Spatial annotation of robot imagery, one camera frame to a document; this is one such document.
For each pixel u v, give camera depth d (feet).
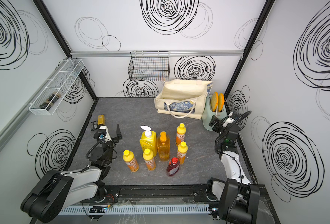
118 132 2.52
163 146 2.43
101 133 2.15
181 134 2.57
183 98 3.28
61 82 2.65
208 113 2.97
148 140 2.39
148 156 2.21
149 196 2.46
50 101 2.19
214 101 2.96
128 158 2.20
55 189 3.14
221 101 2.90
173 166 2.26
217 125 2.41
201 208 2.32
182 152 2.30
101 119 3.33
